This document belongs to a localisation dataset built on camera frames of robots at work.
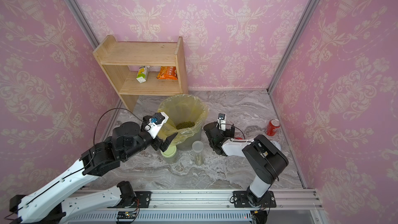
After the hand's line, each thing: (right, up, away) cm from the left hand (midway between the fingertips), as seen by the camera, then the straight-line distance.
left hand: (170, 126), depth 63 cm
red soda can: (+54, -3, +26) cm, 60 cm away
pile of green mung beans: (+2, -4, +34) cm, 35 cm away
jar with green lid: (-3, -16, +13) cm, 21 cm away
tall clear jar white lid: (+11, -12, +10) cm, 19 cm away
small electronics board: (-22, -43, +9) cm, 49 cm away
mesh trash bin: (+4, -15, +27) cm, 31 cm away
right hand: (+27, -3, +29) cm, 40 cm away
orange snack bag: (-8, +29, +33) cm, 45 cm away
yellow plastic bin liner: (+4, +4, +26) cm, 26 cm away
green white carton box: (-23, +28, +32) cm, 48 cm away
